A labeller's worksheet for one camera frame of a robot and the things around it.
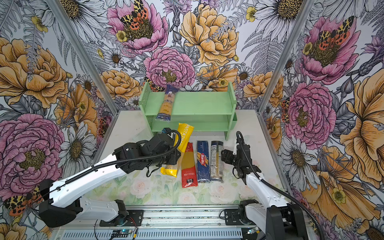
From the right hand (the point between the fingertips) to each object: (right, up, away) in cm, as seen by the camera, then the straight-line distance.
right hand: (226, 156), depth 88 cm
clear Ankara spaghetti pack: (-5, -4, +2) cm, 7 cm away
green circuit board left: (-52, -32, -18) cm, 64 cm away
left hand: (-26, +3, -20) cm, 33 cm away
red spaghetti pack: (-21, -9, -1) cm, 23 cm away
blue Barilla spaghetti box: (-13, -4, +2) cm, 14 cm away
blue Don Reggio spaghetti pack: (-33, +29, -6) cm, 44 cm away
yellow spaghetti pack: (-22, +15, -15) cm, 31 cm away
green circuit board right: (+11, -31, -17) cm, 37 cm away
